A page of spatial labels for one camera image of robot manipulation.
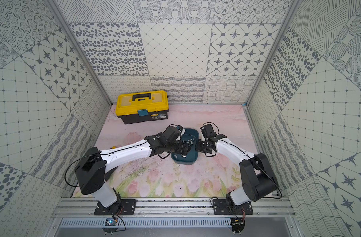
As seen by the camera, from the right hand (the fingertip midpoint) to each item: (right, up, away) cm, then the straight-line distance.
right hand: (197, 150), depth 89 cm
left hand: (-7, +5, -7) cm, 10 cm away
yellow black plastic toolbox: (-37, +28, +9) cm, 47 cm away
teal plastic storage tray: (-3, -5, +2) cm, 6 cm away
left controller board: (-45, -32, -17) cm, 58 cm away
